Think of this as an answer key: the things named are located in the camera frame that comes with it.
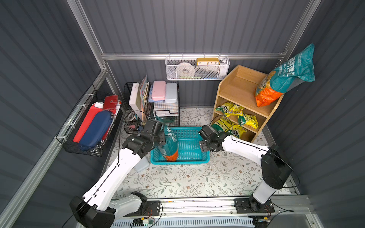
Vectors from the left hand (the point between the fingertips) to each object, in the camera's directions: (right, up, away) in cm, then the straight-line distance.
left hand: (160, 135), depth 74 cm
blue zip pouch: (-30, +3, -5) cm, 31 cm away
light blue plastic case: (-14, -19, +13) cm, 27 cm away
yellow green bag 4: (+51, +1, +27) cm, 57 cm away
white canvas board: (-19, +22, +16) cm, 33 cm away
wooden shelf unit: (+42, +18, +6) cm, 46 cm away
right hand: (+30, -8, +15) cm, 35 cm away
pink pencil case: (-5, +28, +22) cm, 36 cm away
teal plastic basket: (+16, -13, +20) cm, 29 cm away
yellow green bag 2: (+51, +8, +9) cm, 53 cm away
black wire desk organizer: (-13, +21, +20) cm, 32 cm away
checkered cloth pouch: (0, +16, +19) cm, 24 cm away
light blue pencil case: (+3, +27, +24) cm, 36 cm away
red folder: (-37, +13, +2) cm, 39 cm away
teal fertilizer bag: (+5, -9, +2) cm, 10 cm away
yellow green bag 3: (+41, +4, +30) cm, 51 cm away
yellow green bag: (+42, +15, +18) cm, 48 cm away
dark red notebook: (-29, +18, +5) cm, 35 cm away
